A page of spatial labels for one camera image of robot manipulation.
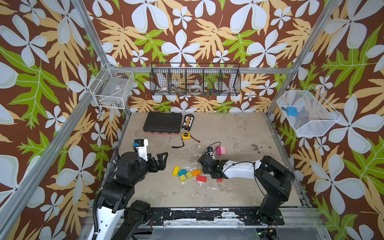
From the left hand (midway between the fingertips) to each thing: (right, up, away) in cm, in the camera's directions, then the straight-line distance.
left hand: (159, 152), depth 67 cm
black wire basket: (+17, +44, +30) cm, 56 cm away
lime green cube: (+14, -16, +19) cm, 28 cm away
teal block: (+10, -15, +19) cm, 26 cm away
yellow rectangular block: (+6, -15, +21) cm, 27 cm away
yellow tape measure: (+11, +5, +37) cm, 39 cm away
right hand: (+24, -12, +26) cm, 37 cm away
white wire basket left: (-32, +35, +19) cm, 51 cm away
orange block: (+18, -15, +20) cm, 31 cm away
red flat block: (+21, -19, +20) cm, 34 cm away
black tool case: (-6, +15, +41) cm, 44 cm away
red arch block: (+31, -20, +19) cm, 42 cm away
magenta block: (+33, -4, +31) cm, 46 cm away
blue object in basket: (+74, +21, +19) cm, 80 cm away
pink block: (+36, -4, +31) cm, 48 cm away
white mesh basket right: (+81, +18, +11) cm, 83 cm away
